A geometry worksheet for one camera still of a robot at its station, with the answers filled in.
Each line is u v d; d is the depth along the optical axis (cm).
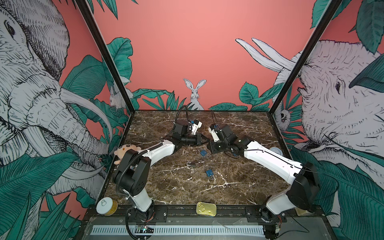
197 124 80
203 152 95
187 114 119
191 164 93
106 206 72
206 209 72
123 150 88
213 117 116
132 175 46
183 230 70
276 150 95
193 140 76
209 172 88
